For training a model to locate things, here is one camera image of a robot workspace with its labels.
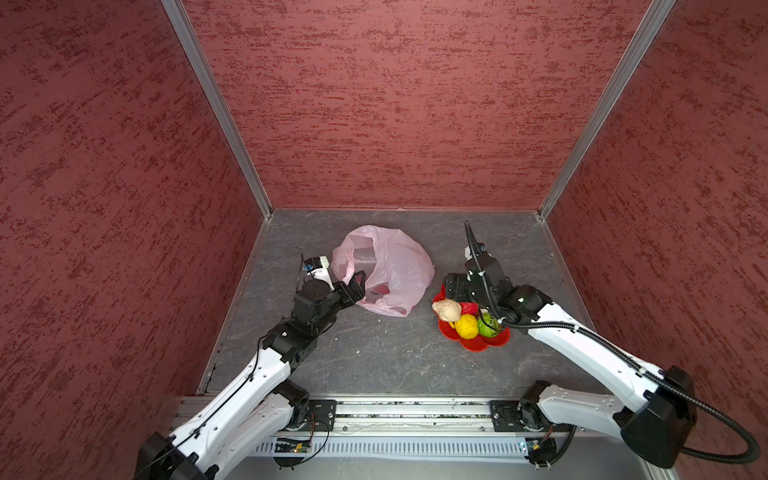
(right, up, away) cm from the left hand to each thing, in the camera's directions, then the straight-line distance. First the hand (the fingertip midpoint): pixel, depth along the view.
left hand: (356, 283), depth 78 cm
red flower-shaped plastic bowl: (+34, -18, +5) cm, 39 cm away
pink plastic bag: (+11, +2, +10) cm, 15 cm away
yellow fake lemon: (+31, -13, +6) cm, 35 cm away
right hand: (+27, -1, +2) cm, 27 cm away
